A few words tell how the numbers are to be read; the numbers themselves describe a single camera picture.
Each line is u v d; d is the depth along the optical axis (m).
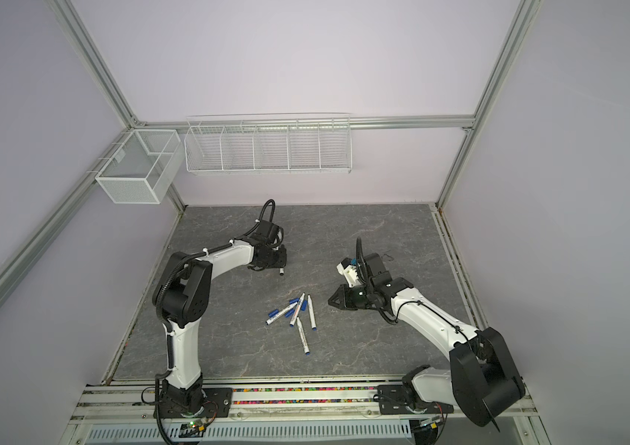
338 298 0.80
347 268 0.78
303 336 0.85
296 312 0.89
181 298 0.56
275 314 0.89
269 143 0.99
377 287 0.65
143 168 0.97
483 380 0.41
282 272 0.99
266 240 0.81
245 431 0.71
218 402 0.74
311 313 0.89
